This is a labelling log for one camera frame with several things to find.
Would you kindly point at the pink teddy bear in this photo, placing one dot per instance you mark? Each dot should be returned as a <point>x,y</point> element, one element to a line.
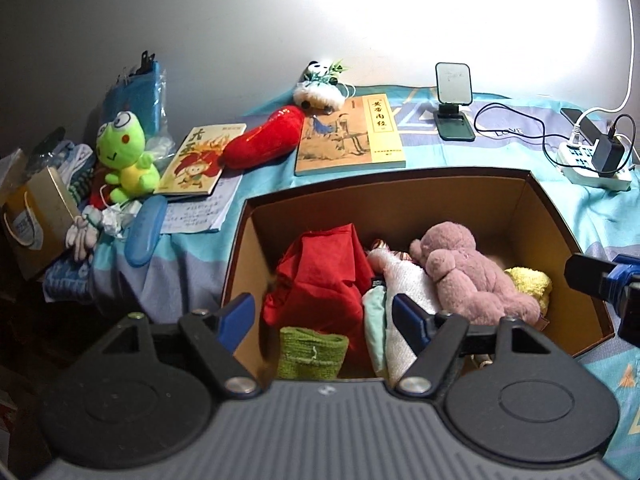
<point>470,270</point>

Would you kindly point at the green fabric pouch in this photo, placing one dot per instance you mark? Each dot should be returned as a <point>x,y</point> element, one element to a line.
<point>375,330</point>

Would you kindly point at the brown paper bag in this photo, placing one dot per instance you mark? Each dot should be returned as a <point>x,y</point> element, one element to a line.
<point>40,220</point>

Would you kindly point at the dark cardboard box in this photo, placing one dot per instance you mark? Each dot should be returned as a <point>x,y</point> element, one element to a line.
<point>530,230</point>

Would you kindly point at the striped knitted cloth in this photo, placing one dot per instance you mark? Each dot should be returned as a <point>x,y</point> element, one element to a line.
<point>65,280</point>

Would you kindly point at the black phone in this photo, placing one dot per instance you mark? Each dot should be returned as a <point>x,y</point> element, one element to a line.
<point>590,127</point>

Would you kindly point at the green frog plush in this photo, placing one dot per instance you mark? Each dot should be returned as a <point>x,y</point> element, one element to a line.
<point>120,140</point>

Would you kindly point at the white power strip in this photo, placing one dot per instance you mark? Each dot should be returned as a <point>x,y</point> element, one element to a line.
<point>580,160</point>

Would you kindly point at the blue bag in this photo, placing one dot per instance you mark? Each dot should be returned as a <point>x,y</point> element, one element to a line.
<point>145,90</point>

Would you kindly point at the black charger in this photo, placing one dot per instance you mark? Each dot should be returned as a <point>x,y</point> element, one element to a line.
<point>610,152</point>

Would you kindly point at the red chili plush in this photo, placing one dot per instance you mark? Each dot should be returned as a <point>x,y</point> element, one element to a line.
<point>260,137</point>

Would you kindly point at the red cloth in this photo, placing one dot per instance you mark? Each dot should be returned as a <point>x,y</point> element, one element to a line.
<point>320,280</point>

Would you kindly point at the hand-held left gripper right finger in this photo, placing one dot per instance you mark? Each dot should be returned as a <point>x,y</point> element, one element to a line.
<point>407,317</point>

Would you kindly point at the yellow towel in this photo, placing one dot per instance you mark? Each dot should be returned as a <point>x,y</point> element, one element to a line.
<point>530,282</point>

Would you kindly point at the crumpled tissue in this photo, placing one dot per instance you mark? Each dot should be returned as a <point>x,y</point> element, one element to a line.
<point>115,220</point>

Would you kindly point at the small white plush doll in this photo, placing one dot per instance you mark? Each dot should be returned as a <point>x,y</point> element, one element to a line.
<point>82,235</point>

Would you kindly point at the blue glasses case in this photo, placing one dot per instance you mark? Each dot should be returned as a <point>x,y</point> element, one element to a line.
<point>145,230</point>

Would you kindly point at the clear plastic bag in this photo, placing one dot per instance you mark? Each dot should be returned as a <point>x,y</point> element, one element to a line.
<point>50,155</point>

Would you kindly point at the cartoon cover book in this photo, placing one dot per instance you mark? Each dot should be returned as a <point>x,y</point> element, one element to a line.
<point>200,160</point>

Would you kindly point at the handwritten notebook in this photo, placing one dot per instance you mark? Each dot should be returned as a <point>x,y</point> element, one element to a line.
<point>200,210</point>

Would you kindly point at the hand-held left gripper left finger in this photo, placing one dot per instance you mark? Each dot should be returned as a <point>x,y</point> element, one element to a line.
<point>237,317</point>

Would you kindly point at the striped blue bedsheet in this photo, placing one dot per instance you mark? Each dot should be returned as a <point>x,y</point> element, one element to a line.
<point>450,155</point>

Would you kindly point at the lime green knitted cloth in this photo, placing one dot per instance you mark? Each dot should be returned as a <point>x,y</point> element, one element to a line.
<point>310,355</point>

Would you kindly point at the panda plush toy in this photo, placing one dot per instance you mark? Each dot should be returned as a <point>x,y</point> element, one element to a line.
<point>320,92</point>

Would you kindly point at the yellow painted cover book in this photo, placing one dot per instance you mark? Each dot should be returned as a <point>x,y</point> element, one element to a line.
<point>350,135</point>

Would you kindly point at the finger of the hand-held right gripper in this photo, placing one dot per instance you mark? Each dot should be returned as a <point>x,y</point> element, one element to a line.
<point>622,272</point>

